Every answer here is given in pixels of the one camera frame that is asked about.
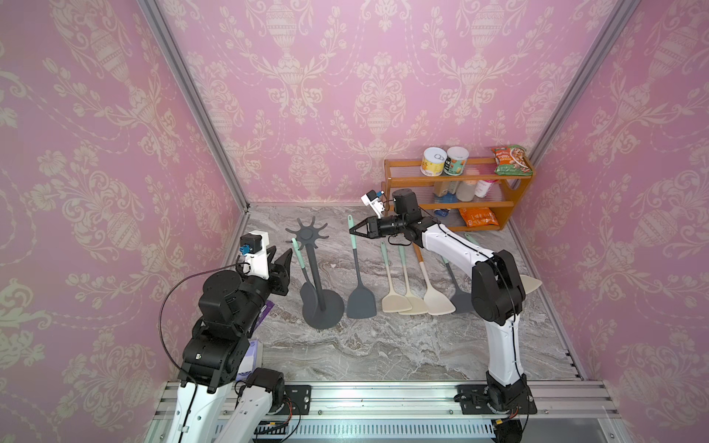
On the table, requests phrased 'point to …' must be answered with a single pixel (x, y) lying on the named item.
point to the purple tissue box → (251, 361)
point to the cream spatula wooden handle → (435, 304)
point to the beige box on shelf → (442, 187)
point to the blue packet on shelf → (443, 212)
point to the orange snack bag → (478, 217)
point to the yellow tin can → (433, 161)
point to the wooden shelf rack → (476, 200)
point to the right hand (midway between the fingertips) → (353, 231)
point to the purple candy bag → (265, 312)
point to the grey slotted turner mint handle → (361, 303)
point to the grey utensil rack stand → (330, 308)
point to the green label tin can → (456, 161)
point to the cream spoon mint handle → (393, 302)
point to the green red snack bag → (510, 161)
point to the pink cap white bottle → (483, 187)
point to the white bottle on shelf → (465, 191)
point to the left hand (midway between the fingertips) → (286, 250)
